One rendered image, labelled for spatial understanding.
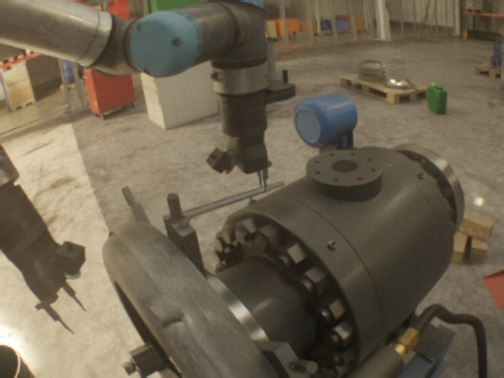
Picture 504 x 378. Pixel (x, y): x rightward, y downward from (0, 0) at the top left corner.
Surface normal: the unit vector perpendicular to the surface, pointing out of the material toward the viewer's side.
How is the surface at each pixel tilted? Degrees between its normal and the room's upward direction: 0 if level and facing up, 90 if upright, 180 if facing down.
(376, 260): 46
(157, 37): 91
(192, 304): 24
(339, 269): 39
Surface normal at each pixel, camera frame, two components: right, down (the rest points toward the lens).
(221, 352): 0.28, -0.47
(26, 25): 0.60, 0.68
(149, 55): -0.49, 0.49
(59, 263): -0.04, 0.38
